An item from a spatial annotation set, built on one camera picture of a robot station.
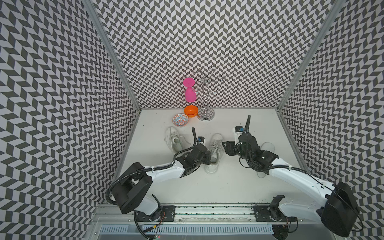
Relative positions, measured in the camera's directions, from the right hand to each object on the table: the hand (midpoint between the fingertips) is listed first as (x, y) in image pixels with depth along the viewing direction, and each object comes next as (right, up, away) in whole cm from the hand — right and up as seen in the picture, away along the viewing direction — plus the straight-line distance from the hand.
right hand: (227, 145), depth 81 cm
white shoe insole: (+31, -4, +16) cm, 35 cm away
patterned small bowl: (-29, +14, +31) cm, 45 cm away
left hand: (-9, -7, +5) cm, 12 cm away
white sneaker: (-30, 0, +10) cm, 31 cm away
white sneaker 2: (-5, -2, +3) cm, 7 cm away
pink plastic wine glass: (-21, +32, +21) cm, 44 cm away
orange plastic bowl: (-22, +21, +33) cm, 45 cm away
